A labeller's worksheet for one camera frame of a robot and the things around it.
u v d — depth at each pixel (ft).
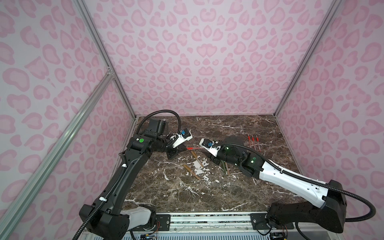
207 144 1.92
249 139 3.48
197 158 3.12
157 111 1.63
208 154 2.07
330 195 1.34
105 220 1.19
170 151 2.01
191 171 2.96
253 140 3.44
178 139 1.90
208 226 2.37
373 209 1.21
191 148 2.38
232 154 1.81
